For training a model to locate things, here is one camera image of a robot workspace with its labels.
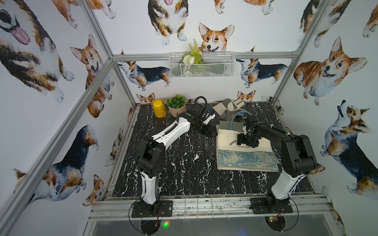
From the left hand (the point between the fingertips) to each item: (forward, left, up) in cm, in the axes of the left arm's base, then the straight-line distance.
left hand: (213, 130), depth 87 cm
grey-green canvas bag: (+11, -9, -9) cm, 17 cm away
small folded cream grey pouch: (+32, -15, -12) cm, 38 cm away
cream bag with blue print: (-12, -10, -10) cm, 19 cm away
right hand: (-2, -19, -11) cm, 22 cm away
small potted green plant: (+24, +24, -2) cm, 34 cm away
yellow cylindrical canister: (+25, +37, -7) cm, 45 cm away
